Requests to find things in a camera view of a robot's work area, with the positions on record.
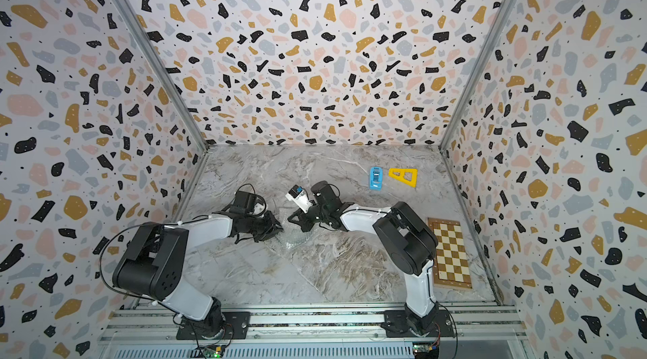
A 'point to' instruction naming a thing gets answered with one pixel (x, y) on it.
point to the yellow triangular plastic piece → (412, 182)
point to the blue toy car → (376, 179)
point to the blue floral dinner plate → (293, 238)
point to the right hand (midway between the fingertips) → (290, 220)
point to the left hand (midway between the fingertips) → (288, 226)
